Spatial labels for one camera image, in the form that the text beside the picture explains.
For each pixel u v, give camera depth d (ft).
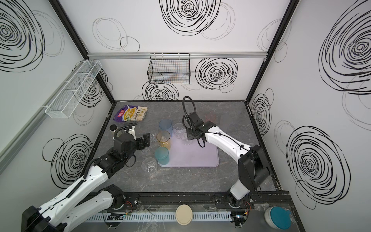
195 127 2.13
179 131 3.29
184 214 2.12
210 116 3.66
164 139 2.84
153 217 2.11
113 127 3.13
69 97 2.46
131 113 3.58
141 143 2.28
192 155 2.99
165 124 2.92
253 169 1.44
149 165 2.75
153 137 2.51
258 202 2.43
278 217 2.11
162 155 2.84
